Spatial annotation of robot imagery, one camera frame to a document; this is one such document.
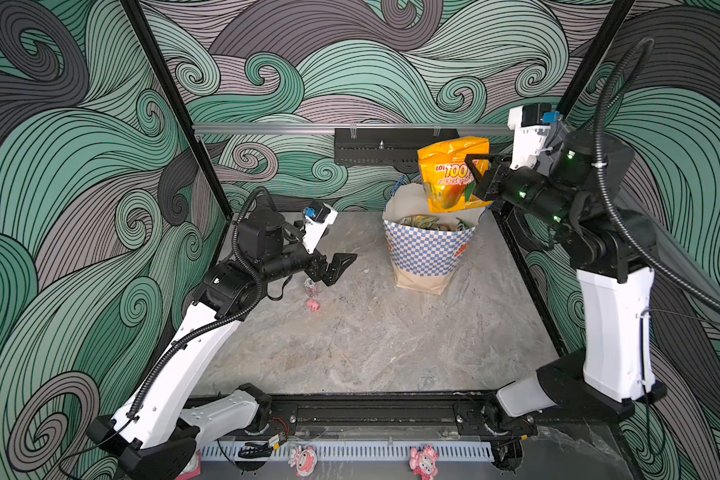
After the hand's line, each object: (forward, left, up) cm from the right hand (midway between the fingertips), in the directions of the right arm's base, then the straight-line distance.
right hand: (472, 157), depth 52 cm
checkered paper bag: (+7, +1, -35) cm, 36 cm away
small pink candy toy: (+2, +35, -50) cm, 62 cm away
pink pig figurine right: (-41, +5, -51) cm, 66 cm away
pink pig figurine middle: (-41, +32, -51) cm, 73 cm away
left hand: (-6, +24, -17) cm, 30 cm away
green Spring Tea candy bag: (+20, -2, -39) cm, 44 cm away
